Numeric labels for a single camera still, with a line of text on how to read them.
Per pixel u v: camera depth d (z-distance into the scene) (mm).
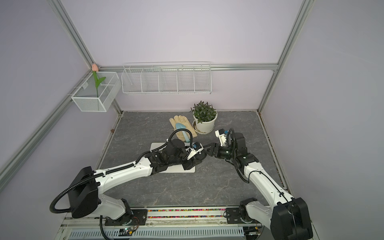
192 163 679
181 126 1084
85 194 406
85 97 754
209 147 722
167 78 986
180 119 1157
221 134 733
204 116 954
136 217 736
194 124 1110
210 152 698
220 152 698
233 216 740
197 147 658
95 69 890
